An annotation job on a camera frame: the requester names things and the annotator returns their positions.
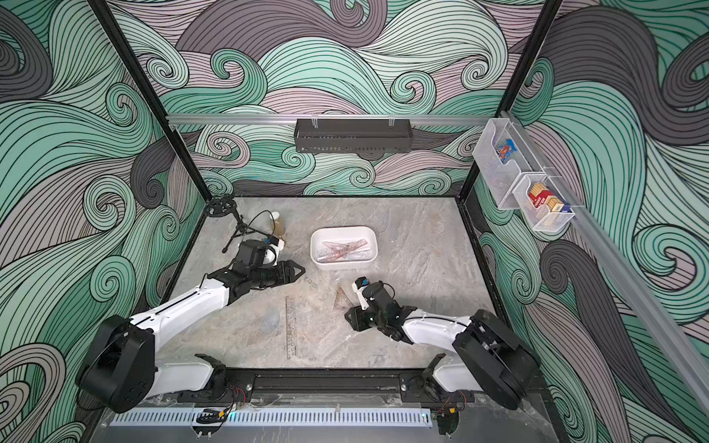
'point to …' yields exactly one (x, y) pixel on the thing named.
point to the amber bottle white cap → (280, 223)
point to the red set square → (339, 248)
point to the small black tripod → (222, 206)
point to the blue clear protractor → (270, 321)
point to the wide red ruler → (352, 247)
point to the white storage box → (344, 235)
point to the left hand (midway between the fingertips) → (299, 268)
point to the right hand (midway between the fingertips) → (353, 314)
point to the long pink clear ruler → (291, 328)
